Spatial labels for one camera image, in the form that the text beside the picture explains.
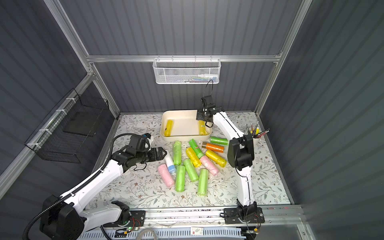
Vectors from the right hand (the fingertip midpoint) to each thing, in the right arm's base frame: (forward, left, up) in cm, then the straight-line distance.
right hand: (204, 115), depth 97 cm
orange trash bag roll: (-16, -6, -14) cm, 22 cm away
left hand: (-29, +24, -2) cm, 37 cm away
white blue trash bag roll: (-28, +21, -13) cm, 37 cm away
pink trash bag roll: (-34, +23, -15) cm, 44 cm away
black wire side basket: (-25, +69, +13) cm, 74 cm away
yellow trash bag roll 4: (-24, -7, -13) cm, 28 cm away
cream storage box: (+3, +13, -15) cm, 20 cm away
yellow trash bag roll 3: (-23, +7, -12) cm, 27 cm away
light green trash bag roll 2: (-38, +14, -13) cm, 42 cm away
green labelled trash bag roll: (-17, +5, -14) cm, 22 cm away
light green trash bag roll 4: (-39, +1, -14) cm, 41 cm away
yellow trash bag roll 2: (-2, +1, -13) cm, 13 cm away
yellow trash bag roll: (-1, +25, -13) cm, 28 cm away
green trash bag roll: (-11, -10, -13) cm, 20 cm away
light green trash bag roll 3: (-32, +8, -14) cm, 35 cm away
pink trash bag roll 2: (-29, -3, -13) cm, 32 cm away
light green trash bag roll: (-20, +17, -13) cm, 30 cm away
